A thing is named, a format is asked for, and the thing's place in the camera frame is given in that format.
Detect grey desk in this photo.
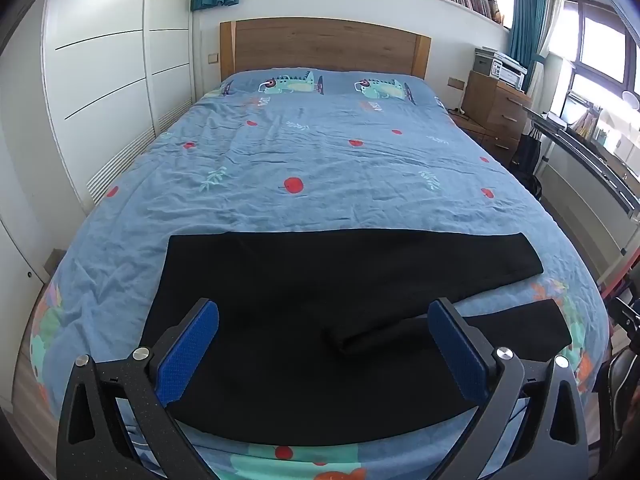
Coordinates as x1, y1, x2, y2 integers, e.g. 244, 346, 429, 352
522, 105, 640, 221

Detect black chair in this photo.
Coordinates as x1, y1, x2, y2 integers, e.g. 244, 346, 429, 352
595, 265, 640, 480

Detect wooden headboard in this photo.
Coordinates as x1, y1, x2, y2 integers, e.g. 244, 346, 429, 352
220, 17, 432, 86

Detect black pants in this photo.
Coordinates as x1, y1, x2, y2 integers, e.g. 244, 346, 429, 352
141, 230, 572, 446

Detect wooden chest of drawers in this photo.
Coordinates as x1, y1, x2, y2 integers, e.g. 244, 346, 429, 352
461, 70, 533, 166

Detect wooden nightstand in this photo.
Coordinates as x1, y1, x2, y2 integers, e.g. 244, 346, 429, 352
448, 112, 496, 151

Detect window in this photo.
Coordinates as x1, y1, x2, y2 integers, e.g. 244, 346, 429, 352
547, 0, 640, 111

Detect white wardrobe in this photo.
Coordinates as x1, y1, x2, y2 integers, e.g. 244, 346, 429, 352
0, 0, 196, 321

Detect blue printed bedsheet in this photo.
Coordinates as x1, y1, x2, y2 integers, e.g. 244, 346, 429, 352
30, 67, 608, 480

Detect white printer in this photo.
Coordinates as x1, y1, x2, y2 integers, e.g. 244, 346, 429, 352
472, 46, 528, 92

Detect black bag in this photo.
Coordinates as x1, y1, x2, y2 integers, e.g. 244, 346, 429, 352
510, 130, 543, 176

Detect upright paper folders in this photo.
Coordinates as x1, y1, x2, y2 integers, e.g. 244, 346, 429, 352
565, 107, 608, 136

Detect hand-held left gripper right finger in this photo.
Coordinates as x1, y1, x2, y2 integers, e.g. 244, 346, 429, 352
426, 298, 588, 480

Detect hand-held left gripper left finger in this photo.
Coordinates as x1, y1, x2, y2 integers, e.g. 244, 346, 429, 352
56, 298, 221, 480

